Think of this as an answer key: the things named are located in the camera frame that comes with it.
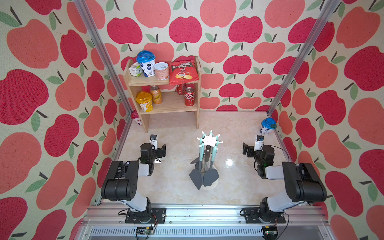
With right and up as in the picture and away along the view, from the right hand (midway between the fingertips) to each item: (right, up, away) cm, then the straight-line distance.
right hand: (253, 145), depth 94 cm
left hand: (-60, 0, +2) cm, 60 cm away
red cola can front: (-40, +31, -5) cm, 51 cm away
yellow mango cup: (-66, +28, -8) cm, 73 cm away
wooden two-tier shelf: (-52, +28, +6) cm, 60 cm away
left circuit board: (-62, -39, -22) cm, 76 cm away
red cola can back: (-46, +37, +5) cm, 60 cm away
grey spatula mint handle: (-30, -12, -22) cm, 39 cm away
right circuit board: (-1, -40, -22) cm, 45 cm away
